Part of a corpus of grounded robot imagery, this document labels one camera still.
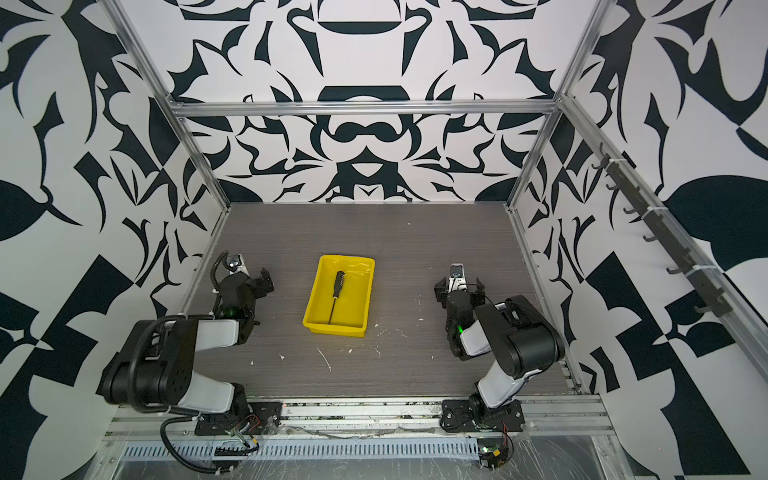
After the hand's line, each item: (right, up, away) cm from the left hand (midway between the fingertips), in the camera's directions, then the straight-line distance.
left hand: (246, 269), depth 91 cm
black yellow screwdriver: (+27, -4, +5) cm, 28 cm away
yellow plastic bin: (+31, -12, +1) cm, 34 cm away
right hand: (+66, -2, +1) cm, 66 cm away
